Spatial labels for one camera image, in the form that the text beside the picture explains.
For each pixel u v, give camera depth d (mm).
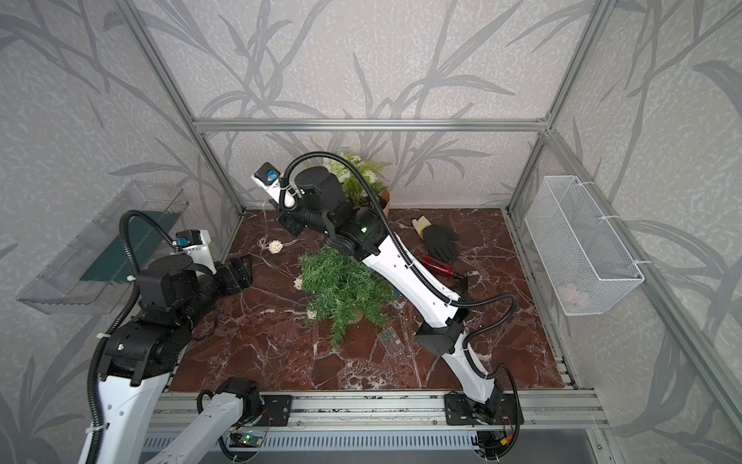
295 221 542
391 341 851
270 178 483
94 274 623
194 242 511
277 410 735
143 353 381
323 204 459
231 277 544
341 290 657
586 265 608
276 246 644
